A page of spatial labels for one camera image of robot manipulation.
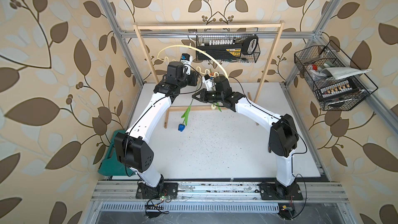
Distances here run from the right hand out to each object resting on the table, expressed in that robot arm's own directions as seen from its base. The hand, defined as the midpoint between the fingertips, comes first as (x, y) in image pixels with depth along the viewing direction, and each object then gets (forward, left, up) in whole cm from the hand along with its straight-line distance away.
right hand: (192, 95), depth 83 cm
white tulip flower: (+4, -12, -17) cm, 21 cm away
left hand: (+5, -5, +12) cm, 14 cm away
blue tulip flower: (-13, +7, -11) cm, 18 cm away
